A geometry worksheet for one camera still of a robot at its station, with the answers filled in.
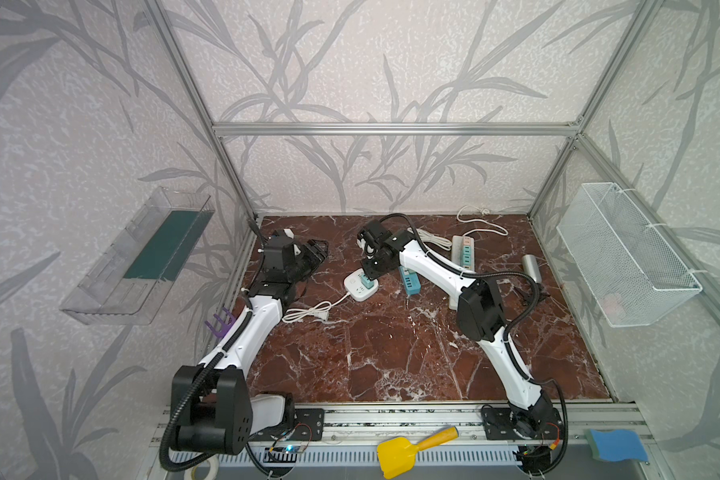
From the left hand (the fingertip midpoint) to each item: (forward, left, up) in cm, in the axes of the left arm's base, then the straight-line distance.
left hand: (329, 238), depth 83 cm
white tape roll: (-51, +23, -21) cm, 60 cm away
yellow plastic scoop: (-49, -19, -21) cm, 56 cm away
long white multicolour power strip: (+8, -43, -18) cm, 47 cm away
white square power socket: (-4, -7, -21) cm, 22 cm away
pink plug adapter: (+13, -45, -17) cm, 50 cm away
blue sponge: (-46, -72, -21) cm, 88 cm away
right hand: (+2, -12, -15) cm, 19 cm away
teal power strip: (-2, -25, -19) cm, 31 cm away
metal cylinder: (+4, -67, -20) cm, 70 cm away
